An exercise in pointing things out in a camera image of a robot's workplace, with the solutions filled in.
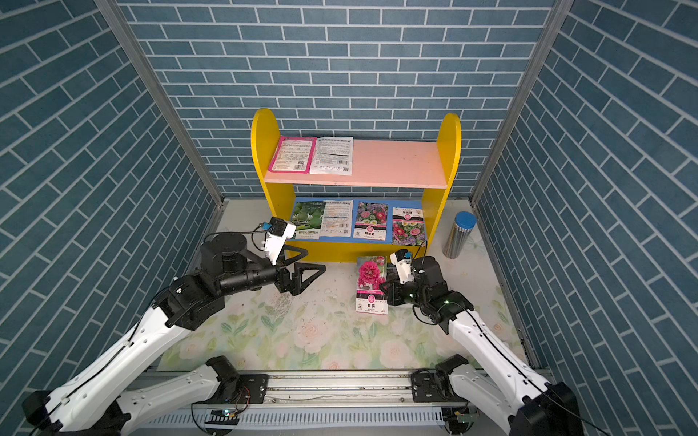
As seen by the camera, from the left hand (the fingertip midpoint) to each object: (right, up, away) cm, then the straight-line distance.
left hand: (322, 263), depth 61 cm
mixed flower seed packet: (+12, +10, +33) cm, 37 cm away
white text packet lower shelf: (0, +11, +35) cm, 37 cm away
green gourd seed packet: (-11, +11, +35) cm, 39 cm away
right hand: (+15, -10, +18) cm, 26 cm away
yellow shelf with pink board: (+6, +21, +62) cm, 66 cm away
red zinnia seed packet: (+25, +8, +33) cm, 42 cm away
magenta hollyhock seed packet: (+12, -10, +20) cm, 25 cm away
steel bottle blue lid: (+43, +10, +28) cm, 52 cm away
